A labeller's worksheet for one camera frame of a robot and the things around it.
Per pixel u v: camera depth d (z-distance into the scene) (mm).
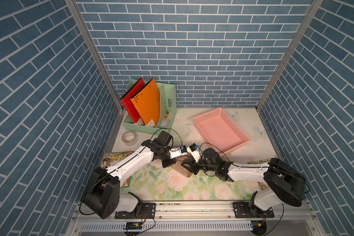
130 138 1010
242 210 742
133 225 720
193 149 722
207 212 748
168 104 1108
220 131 1050
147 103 935
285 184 439
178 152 725
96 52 871
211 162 657
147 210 731
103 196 414
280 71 968
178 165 836
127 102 867
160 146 619
